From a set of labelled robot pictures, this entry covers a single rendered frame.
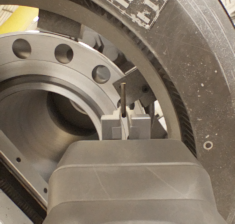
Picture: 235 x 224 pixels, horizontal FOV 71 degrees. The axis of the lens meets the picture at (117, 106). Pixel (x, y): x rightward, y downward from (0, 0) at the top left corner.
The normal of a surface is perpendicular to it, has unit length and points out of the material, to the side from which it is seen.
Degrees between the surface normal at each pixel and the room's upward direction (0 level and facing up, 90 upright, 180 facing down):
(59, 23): 90
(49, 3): 120
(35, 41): 90
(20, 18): 90
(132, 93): 90
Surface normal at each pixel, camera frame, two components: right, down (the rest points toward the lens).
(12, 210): 0.85, -0.52
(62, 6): -0.27, 0.87
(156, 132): 0.00, 0.25
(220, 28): 0.30, 0.01
